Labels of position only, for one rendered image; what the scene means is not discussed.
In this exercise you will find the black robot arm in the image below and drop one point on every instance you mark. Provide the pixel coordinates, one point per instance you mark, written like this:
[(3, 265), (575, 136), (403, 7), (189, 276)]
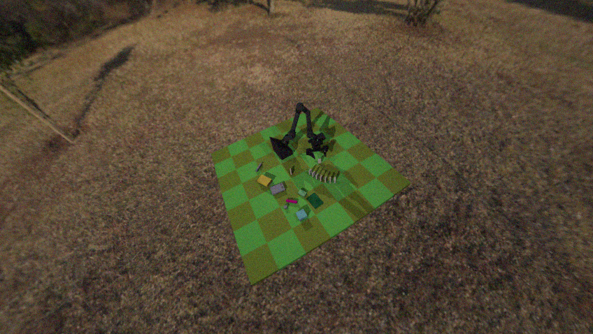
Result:
[(316, 138)]

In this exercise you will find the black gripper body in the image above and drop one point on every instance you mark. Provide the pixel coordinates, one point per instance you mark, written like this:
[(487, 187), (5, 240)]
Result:
[(316, 148)]

